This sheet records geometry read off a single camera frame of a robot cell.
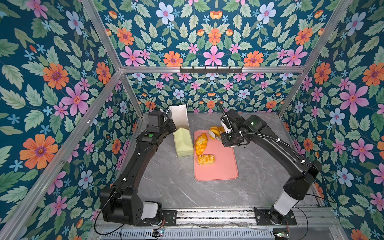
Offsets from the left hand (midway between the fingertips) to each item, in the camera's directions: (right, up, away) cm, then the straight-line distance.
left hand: (176, 119), depth 78 cm
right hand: (+25, -11, -3) cm, 28 cm away
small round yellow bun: (+22, -6, +7) cm, 24 cm away
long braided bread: (+13, -15, +20) cm, 28 cm away
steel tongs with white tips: (+21, -9, +2) cm, 23 cm away
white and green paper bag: (+3, -10, +5) cm, 12 cm away
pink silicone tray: (+28, -29, +13) cm, 43 cm away
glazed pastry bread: (+16, -24, +12) cm, 32 cm away
